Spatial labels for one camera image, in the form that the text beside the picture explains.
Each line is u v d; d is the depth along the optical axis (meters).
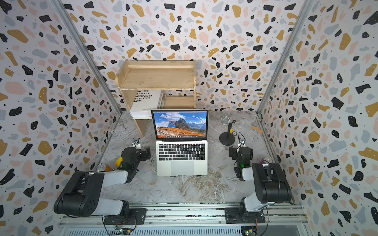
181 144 0.86
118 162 0.92
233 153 0.89
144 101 0.90
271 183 0.46
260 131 1.15
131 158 0.70
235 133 1.09
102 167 0.79
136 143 0.79
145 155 0.84
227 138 1.04
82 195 0.44
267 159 0.83
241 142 0.81
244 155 0.72
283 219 0.75
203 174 0.88
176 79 0.80
